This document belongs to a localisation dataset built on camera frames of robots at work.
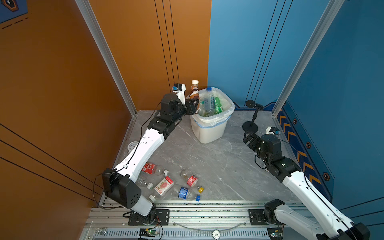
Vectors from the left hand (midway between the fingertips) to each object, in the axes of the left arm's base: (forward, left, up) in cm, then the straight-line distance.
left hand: (195, 98), depth 73 cm
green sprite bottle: (+14, -14, -18) cm, 26 cm away
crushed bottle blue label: (-35, +5, -34) cm, 49 cm away
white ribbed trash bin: (+6, -13, -38) cm, 40 cm away
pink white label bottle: (-32, +17, -35) cm, 51 cm away
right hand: (-12, -27, -16) cm, 34 cm away
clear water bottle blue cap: (+11, -8, -12) cm, 18 cm away
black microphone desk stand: (+13, -40, -37) cm, 56 cm away
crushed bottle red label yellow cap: (-29, +1, -33) cm, 44 cm away
